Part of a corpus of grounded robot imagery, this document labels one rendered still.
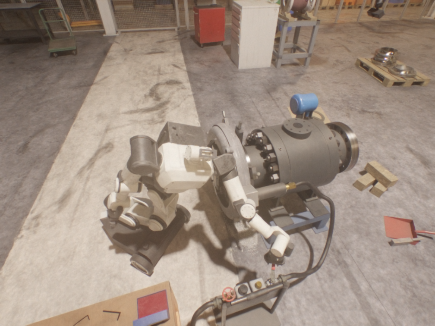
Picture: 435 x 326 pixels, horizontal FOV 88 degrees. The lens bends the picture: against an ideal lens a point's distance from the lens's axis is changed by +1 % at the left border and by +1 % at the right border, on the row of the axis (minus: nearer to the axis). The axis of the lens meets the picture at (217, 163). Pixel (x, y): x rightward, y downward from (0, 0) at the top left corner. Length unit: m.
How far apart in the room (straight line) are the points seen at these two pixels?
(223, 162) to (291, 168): 0.64
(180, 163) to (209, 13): 5.82
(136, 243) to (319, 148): 1.58
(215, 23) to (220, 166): 5.81
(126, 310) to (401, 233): 2.32
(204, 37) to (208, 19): 0.41
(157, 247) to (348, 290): 1.48
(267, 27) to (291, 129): 3.77
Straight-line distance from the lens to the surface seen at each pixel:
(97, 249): 2.32
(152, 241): 1.97
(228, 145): 1.47
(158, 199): 1.40
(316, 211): 2.13
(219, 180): 1.86
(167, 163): 1.04
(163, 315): 1.34
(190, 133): 1.16
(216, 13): 6.72
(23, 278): 2.50
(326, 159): 1.84
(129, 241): 2.05
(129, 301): 1.53
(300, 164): 1.71
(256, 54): 5.39
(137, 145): 1.02
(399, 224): 2.78
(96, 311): 1.58
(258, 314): 1.93
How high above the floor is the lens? 1.87
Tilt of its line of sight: 43 degrees down
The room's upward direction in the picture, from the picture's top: straight up
